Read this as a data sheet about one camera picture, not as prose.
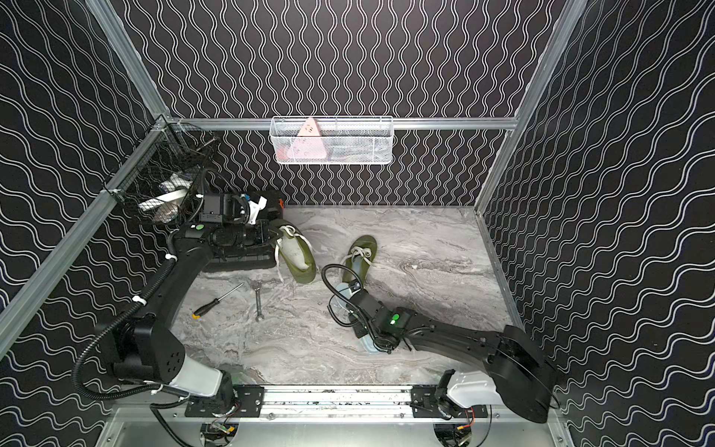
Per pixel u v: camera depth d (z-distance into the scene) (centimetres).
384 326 61
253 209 73
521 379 41
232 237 67
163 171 94
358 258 96
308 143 90
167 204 73
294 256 84
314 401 76
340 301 61
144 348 42
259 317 90
